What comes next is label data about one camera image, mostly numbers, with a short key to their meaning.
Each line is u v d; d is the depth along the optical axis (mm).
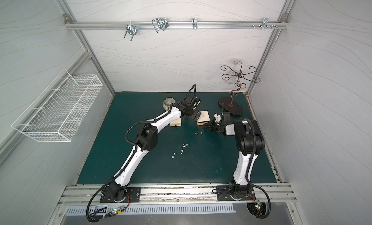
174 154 879
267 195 703
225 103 1132
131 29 784
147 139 629
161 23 763
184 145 907
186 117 931
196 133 964
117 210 679
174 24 789
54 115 665
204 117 1006
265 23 766
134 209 702
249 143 524
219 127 837
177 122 969
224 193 732
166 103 1047
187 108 822
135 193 733
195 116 931
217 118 957
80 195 750
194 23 784
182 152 884
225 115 822
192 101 828
